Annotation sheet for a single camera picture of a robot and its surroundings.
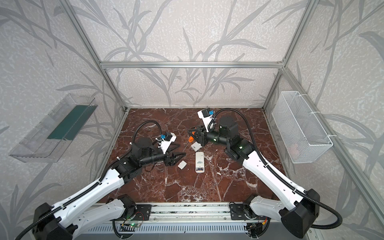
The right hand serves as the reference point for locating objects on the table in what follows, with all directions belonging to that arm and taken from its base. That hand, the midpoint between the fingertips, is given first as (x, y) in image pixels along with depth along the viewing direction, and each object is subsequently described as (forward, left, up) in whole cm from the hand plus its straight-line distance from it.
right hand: (190, 126), depth 66 cm
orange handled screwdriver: (-5, 0, -3) cm, 6 cm away
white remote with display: (+8, -1, -33) cm, 34 cm away
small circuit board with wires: (-34, +29, -34) cm, 56 cm away
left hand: (-5, +4, -10) cm, 11 cm away
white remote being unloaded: (-3, -3, -33) cm, 33 cm away
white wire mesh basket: (-7, -47, +1) cm, 48 cm away
